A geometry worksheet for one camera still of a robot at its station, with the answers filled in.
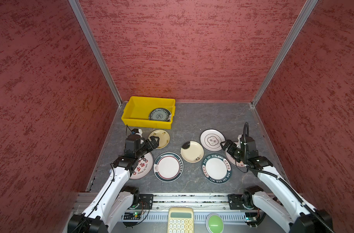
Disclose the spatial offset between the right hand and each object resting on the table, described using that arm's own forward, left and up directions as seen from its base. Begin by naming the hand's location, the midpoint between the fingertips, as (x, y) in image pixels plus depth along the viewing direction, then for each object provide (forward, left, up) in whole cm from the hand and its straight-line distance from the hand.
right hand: (223, 149), depth 83 cm
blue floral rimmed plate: (+35, +41, -7) cm, 55 cm away
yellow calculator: (-32, +26, -7) cm, 42 cm away
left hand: (+3, +41, +4) cm, 41 cm away
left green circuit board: (-30, +51, -10) cm, 60 cm away
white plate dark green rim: (+29, +33, -5) cm, 44 cm away
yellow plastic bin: (+40, +60, -7) cm, 73 cm away
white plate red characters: (-6, +48, -8) cm, 49 cm away
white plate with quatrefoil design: (+12, +4, -9) cm, 15 cm away
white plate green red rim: (-6, +33, -9) cm, 35 cm away
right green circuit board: (-32, -9, -10) cm, 35 cm away
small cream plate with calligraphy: (+14, +37, -8) cm, 40 cm away
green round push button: (-34, +10, -7) cm, 36 cm away
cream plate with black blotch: (+4, +18, -9) cm, 20 cm away
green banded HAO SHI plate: (-8, +3, -10) cm, 13 cm away
